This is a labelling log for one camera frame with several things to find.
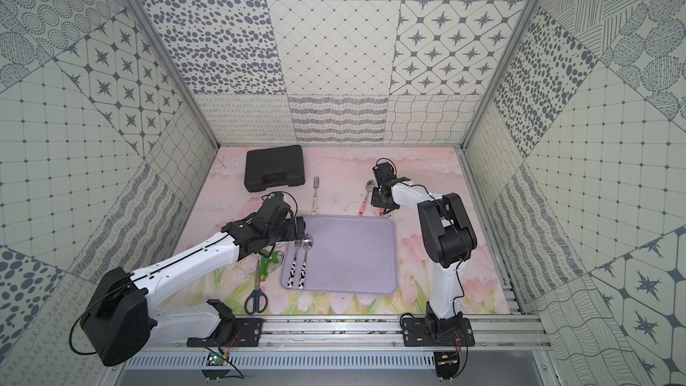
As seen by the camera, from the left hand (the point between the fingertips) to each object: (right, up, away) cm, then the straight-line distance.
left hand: (294, 220), depth 85 cm
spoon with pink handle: (+26, +10, +22) cm, 36 cm away
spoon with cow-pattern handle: (+3, -8, +6) cm, 11 cm away
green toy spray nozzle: (-6, -12, +1) cm, 14 cm away
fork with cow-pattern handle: (0, -10, +6) cm, 12 cm away
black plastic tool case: (-13, +17, +22) cm, 31 cm away
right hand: (+31, +4, +16) cm, 35 cm away
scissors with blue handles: (-10, -23, -4) cm, 26 cm away
